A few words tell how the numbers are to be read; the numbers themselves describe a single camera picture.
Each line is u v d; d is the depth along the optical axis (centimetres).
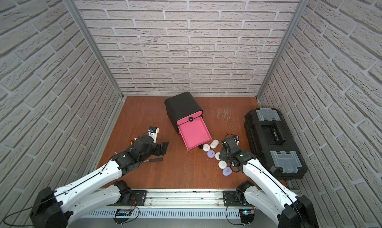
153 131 70
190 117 87
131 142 92
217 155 87
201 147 88
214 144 92
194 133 90
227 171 81
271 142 78
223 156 75
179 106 92
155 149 70
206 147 90
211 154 87
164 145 73
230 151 62
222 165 83
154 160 86
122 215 71
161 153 72
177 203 73
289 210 40
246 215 71
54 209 39
